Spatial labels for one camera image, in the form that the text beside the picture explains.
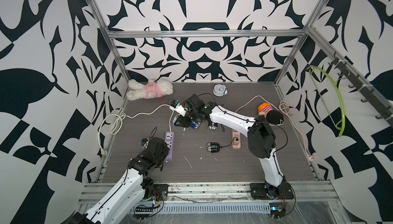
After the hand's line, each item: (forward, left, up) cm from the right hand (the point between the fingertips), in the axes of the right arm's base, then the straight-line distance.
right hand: (177, 117), depth 86 cm
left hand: (-12, +5, -9) cm, 16 cm away
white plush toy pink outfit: (+24, +20, -4) cm, 32 cm away
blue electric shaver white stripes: (+1, -10, -10) cm, 14 cm away
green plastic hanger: (-11, -74, +10) cm, 76 cm away
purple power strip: (-9, +5, -11) cm, 15 cm away
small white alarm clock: (+28, -28, -10) cm, 41 cm away
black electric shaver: (-1, -20, -11) cm, 23 cm away
